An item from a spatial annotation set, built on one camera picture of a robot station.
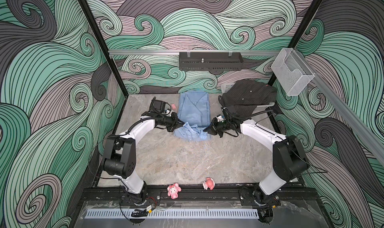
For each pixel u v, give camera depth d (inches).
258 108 40.8
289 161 17.5
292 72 30.1
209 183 29.9
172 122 30.4
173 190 28.7
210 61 38.6
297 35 33.7
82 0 28.6
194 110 42.1
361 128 21.2
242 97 44.5
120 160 17.8
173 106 43.4
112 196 29.3
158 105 28.6
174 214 27.5
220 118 33.1
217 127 29.9
